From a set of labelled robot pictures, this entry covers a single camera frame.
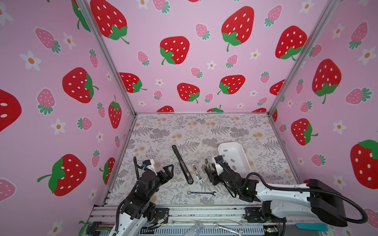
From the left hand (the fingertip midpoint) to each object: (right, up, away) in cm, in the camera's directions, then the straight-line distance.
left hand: (169, 168), depth 78 cm
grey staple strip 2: (+35, +6, +20) cm, 41 cm away
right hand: (+21, 0, 0) cm, 21 cm away
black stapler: (+10, -8, +8) cm, 15 cm away
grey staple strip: (+39, +1, +16) cm, 42 cm away
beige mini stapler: (+21, +1, +11) cm, 24 cm away
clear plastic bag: (+15, -27, -9) cm, 32 cm away
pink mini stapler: (+15, -5, +9) cm, 18 cm away
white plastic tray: (+40, +4, +19) cm, 45 cm away
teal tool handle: (+75, -26, -9) cm, 79 cm away
